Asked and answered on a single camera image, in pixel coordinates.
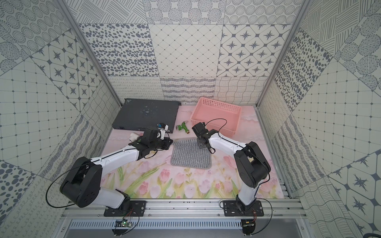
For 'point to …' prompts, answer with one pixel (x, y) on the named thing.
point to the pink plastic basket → (220, 116)
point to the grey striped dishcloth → (187, 153)
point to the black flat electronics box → (138, 114)
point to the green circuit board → (122, 223)
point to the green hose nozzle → (183, 126)
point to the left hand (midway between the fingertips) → (170, 136)
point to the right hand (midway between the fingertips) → (208, 142)
